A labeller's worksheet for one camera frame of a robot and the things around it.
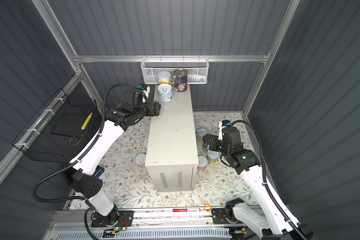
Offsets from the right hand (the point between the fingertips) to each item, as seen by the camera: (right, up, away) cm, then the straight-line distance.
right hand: (213, 140), depth 74 cm
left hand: (-31, +18, +2) cm, 36 cm away
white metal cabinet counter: (-19, -5, -16) cm, 26 cm away
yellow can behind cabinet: (-40, -4, +23) cm, 46 cm away
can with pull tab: (-7, +3, -8) cm, 12 cm away
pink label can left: (-41, -14, +15) cm, 45 cm away
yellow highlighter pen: (-67, +9, +5) cm, 67 cm away
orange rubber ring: (-4, -35, +3) cm, 36 cm away
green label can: (+4, -12, +18) cm, 21 cm away
